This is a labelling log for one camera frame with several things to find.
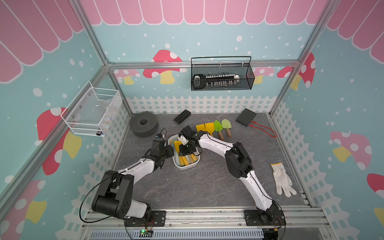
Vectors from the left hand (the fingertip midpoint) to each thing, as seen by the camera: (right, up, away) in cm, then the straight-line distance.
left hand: (172, 150), depth 93 cm
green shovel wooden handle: (+32, +15, +19) cm, 40 cm away
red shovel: (+12, -5, +1) cm, 13 cm away
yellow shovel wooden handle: (+19, +15, +17) cm, 30 cm away
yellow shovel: (+7, -7, -1) cm, 10 cm away
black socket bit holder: (+18, +43, -3) cm, 46 cm away
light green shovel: (+38, +17, +21) cm, 47 cm away
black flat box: (+55, +23, +27) cm, 65 cm away
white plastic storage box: (+15, -4, -3) cm, 16 cm away
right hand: (+5, -3, +3) cm, 7 cm away
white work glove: (+65, -17, -8) cm, 67 cm away
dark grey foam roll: (-23, +17, +14) cm, 31 cm away
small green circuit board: (-10, -38, -20) cm, 44 cm away
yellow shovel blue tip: (+25, +15, +20) cm, 35 cm away
